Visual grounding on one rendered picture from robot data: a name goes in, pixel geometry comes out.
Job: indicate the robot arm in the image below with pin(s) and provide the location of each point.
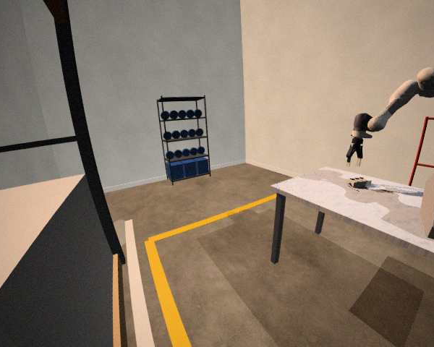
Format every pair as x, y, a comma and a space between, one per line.
424, 85

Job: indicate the beige power strip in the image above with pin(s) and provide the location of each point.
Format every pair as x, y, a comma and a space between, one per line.
358, 182

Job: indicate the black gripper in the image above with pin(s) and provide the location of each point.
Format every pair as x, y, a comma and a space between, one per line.
355, 147

